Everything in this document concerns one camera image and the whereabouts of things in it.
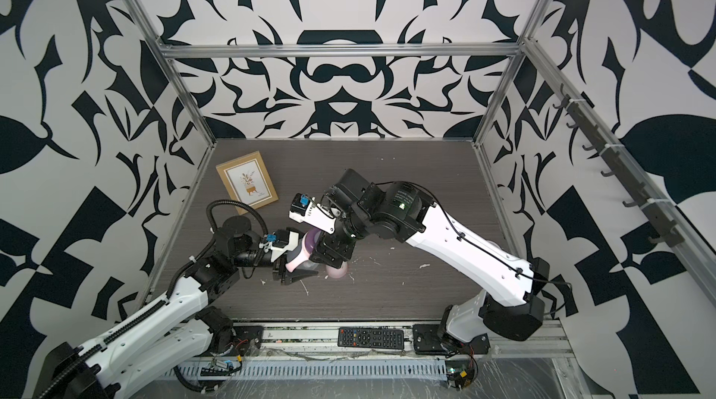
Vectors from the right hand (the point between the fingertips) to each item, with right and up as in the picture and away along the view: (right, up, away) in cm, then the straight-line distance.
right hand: (316, 237), depth 61 cm
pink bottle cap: (+3, -16, +24) cm, 29 cm away
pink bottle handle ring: (-2, -3, -2) cm, 5 cm away
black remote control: (+12, -29, +13) cm, 35 cm away
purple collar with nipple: (0, 0, -3) cm, 3 cm away
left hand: (-2, -5, +9) cm, 10 cm away
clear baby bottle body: (-5, -3, -1) cm, 6 cm away
